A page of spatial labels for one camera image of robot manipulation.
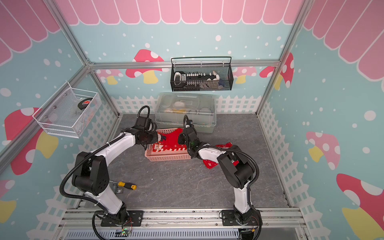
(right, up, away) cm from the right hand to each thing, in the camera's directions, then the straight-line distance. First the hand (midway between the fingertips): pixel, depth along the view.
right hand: (179, 133), depth 94 cm
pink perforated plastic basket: (-8, -14, -4) cm, 16 cm away
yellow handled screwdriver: (-29, -29, -11) cm, 42 cm away
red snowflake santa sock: (-12, -9, +3) cm, 15 cm away
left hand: (-15, -5, -1) cm, 16 cm away
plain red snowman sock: (-7, -3, +3) cm, 8 cm away
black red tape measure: (-49, +16, -15) cm, 54 cm away
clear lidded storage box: (-6, +17, +4) cm, 18 cm away
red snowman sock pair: (+19, -19, -1) cm, 27 cm away
